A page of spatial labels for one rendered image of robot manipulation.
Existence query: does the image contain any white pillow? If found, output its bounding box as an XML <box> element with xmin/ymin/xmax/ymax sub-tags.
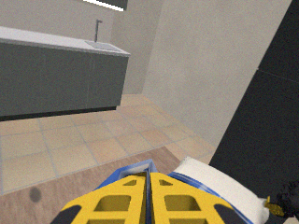
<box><xmin>174</xmin><ymin>155</ymin><xmax>269</xmax><ymax>224</ymax></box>

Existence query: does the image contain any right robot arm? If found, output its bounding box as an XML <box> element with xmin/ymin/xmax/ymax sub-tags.
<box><xmin>280</xmin><ymin>181</ymin><xmax>299</xmax><ymax>195</ymax></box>

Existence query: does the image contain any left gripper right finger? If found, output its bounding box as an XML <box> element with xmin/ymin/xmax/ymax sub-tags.
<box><xmin>149</xmin><ymin>173</ymin><xmax>234</xmax><ymax>224</ymax></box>

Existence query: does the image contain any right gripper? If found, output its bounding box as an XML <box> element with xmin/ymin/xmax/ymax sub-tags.
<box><xmin>264</xmin><ymin>187</ymin><xmax>299</xmax><ymax>221</ymax></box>

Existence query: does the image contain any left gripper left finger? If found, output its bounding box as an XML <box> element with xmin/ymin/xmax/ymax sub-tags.
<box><xmin>60</xmin><ymin>173</ymin><xmax>147</xmax><ymax>224</ymax></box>

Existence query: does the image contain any blue plaid pillowcase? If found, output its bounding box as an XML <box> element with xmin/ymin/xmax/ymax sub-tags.
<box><xmin>95</xmin><ymin>159</ymin><xmax>253</xmax><ymax>224</ymax></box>

